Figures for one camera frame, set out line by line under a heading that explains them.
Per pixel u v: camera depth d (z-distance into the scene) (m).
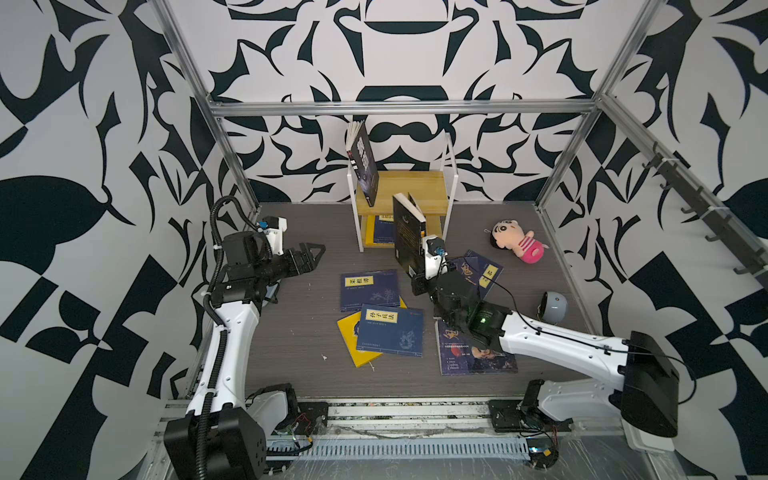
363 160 0.85
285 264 0.66
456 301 0.55
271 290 0.94
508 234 1.04
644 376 0.40
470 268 0.98
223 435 0.37
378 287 0.96
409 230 0.71
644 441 0.67
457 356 0.83
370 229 1.06
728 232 0.55
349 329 0.87
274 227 0.68
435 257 0.61
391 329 0.87
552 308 0.85
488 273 0.99
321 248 0.72
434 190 1.07
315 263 0.69
